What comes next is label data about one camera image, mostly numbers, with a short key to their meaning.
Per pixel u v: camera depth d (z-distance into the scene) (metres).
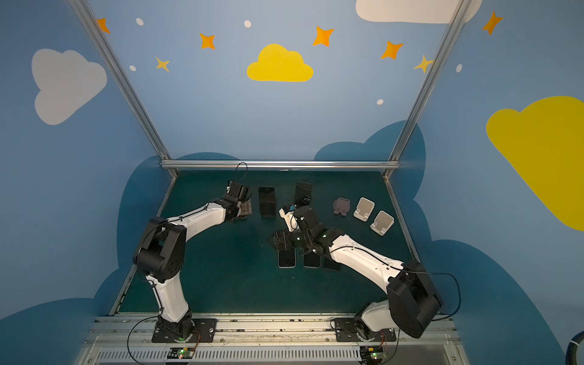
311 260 0.91
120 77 0.84
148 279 0.54
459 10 0.70
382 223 0.98
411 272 0.44
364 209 1.01
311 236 0.63
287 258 0.91
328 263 0.59
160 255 0.50
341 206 1.06
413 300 0.42
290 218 0.72
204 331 0.75
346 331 0.75
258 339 0.73
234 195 0.78
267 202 0.98
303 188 0.98
